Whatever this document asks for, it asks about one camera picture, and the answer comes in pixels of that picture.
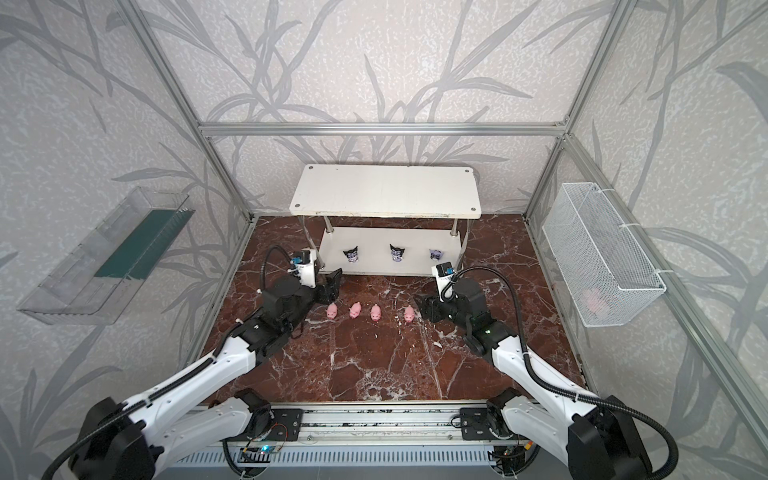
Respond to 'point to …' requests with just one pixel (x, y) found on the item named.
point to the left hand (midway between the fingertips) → (336, 261)
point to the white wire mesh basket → (608, 280)
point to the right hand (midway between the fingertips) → (425, 283)
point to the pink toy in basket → (596, 304)
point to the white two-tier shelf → (395, 220)
